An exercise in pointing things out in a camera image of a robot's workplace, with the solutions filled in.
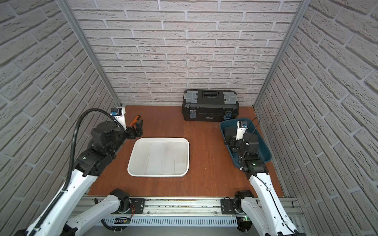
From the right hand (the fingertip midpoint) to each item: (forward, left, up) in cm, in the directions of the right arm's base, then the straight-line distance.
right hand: (236, 131), depth 77 cm
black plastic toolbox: (+26, +10, -6) cm, 29 cm away
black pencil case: (+14, -4, -20) cm, 25 cm away
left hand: (+2, +50, +13) cm, 51 cm away
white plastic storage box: (-3, +45, -18) cm, 48 cm away
